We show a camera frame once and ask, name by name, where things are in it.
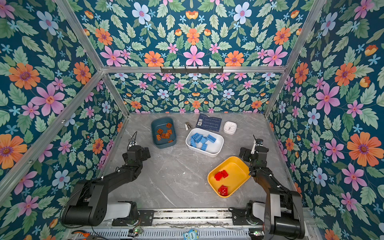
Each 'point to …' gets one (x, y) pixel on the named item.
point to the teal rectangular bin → (163, 132)
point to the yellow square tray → (229, 176)
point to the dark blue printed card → (210, 123)
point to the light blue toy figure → (192, 234)
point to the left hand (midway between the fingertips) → (139, 146)
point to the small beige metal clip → (186, 124)
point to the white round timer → (230, 127)
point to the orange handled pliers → (86, 234)
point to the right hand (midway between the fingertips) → (249, 149)
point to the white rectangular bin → (213, 149)
